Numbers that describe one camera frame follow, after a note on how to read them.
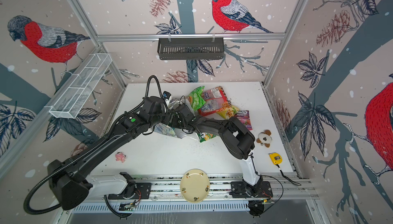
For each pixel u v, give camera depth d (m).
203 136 0.90
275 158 0.82
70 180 0.38
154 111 0.57
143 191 0.73
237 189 0.74
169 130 0.78
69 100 0.73
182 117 0.73
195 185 0.75
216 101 1.03
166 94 0.66
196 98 0.95
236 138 0.51
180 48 1.07
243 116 0.98
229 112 0.99
